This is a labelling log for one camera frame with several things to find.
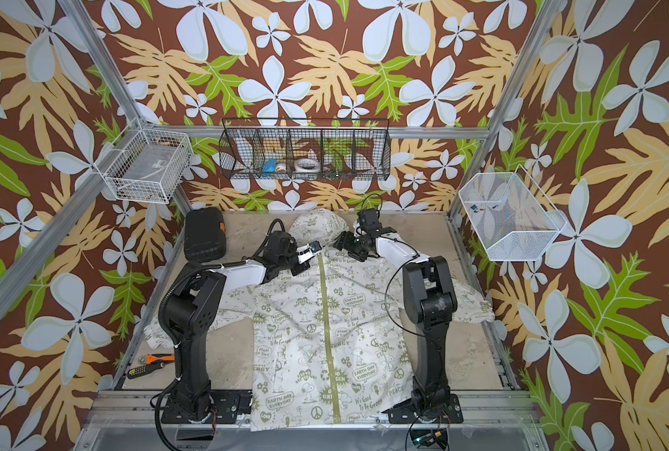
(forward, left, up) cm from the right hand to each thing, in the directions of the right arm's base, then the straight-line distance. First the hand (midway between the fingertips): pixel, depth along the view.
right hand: (339, 246), depth 99 cm
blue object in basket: (+18, +24, +22) cm, 37 cm away
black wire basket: (+26, +12, +23) cm, 37 cm away
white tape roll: (+22, +11, +19) cm, 31 cm away
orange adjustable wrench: (-36, +57, -8) cm, 68 cm away
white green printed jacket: (-31, +5, -8) cm, 33 cm away
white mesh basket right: (-5, -51, +18) cm, 54 cm away
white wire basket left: (+12, +60, +26) cm, 67 cm away
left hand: (0, +10, -1) cm, 10 cm away
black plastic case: (+11, +54, -6) cm, 55 cm away
